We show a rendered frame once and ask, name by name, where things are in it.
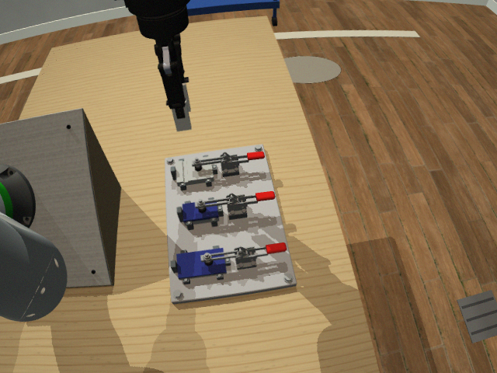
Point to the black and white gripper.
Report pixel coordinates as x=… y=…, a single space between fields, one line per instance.
x=168 y=49

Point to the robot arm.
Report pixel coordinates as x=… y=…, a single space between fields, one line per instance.
x=33 y=274

